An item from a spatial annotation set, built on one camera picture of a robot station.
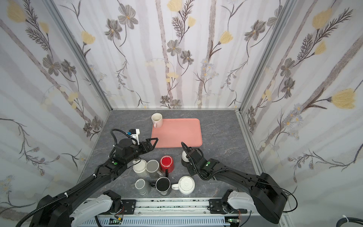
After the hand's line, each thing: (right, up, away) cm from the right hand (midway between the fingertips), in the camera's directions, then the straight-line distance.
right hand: (187, 162), depth 84 cm
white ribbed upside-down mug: (-1, -9, -10) cm, 13 cm away
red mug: (-12, +1, -2) cm, 12 cm away
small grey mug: (-24, -9, -12) cm, 28 cm away
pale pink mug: (-22, +27, +19) cm, 39 cm away
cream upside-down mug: (-28, -2, -4) cm, 28 cm away
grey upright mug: (-20, -1, -6) cm, 21 cm away
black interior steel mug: (-13, -9, -11) cm, 19 cm away
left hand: (-20, +16, -5) cm, 26 cm away
